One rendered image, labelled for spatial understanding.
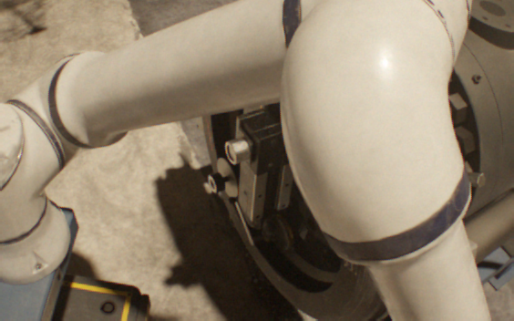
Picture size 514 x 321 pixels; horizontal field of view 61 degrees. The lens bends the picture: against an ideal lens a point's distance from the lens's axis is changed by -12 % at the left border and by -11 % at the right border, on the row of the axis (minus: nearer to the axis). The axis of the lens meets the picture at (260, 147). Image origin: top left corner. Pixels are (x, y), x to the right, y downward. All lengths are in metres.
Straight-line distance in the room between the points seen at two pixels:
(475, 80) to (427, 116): 0.77
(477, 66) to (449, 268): 0.78
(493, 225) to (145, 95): 0.61
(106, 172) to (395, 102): 1.66
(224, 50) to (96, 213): 1.36
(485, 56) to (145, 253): 1.20
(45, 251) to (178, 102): 0.42
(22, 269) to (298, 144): 0.65
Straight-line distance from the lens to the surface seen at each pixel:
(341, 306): 1.00
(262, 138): 0.86
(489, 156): 1.10
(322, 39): 0.31
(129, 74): 0.60
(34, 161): 0.76
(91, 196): 1.83
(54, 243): 0.88
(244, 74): 0.47
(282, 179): 1.12
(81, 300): 1.24
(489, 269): 1.57
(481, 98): 1.08
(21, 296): 0.90
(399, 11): 0.32
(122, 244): 1.69
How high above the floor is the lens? 1.41
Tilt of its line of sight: 46 degrees down
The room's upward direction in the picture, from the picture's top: 7 degrees clockwise
